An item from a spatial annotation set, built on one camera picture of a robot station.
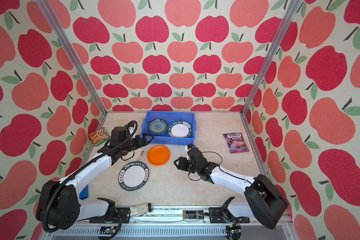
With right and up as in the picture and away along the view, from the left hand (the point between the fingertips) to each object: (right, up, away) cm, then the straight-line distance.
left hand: (152, 139), depth 83 cm
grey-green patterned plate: (-1, +7, +26) cm, 27 cm away
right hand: (+15, -13, +1) cm, 20 cm away
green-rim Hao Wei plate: (+16, +5, +25) cm, 30 cm away
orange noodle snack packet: (-41, -1, +20) cm, 46 cm away
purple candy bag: (+54, -4, +16) cm, 56 cm away
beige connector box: (-4, -34, -9) cm, 35 cm away
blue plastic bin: (+8, +15, +33) cm, 37 cm away
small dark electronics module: (+22, -36, -11) cm, 44 cm away
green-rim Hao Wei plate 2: (-11, -22, +3) cm, 25 cm away
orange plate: (+2, -11, +13) cm, 17 cm away
